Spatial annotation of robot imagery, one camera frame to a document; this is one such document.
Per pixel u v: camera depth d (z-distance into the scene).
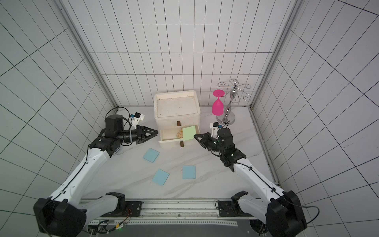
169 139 0.85
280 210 0.39
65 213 0.37
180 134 0.92
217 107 0.97
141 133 0.63
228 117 1.10
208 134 0.68
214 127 0.73
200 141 0.70
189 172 0.86
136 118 0.68
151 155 0.92
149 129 0.68
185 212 0.73
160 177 0.84
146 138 0.65
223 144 0.60
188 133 0.79
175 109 0.86
